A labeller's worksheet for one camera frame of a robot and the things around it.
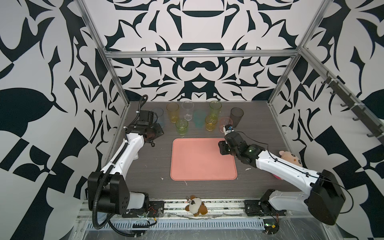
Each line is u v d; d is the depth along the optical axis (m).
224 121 1.02
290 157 0.85
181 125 1.04
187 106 1.01
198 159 0.90
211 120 1.05
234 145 0.63
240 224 0.71
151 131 0.76
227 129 0.74
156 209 0.73
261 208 0.68
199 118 1.11
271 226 0.71
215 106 1.00
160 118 1.02
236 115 0.96
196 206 0.73
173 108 0.99
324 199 0.41
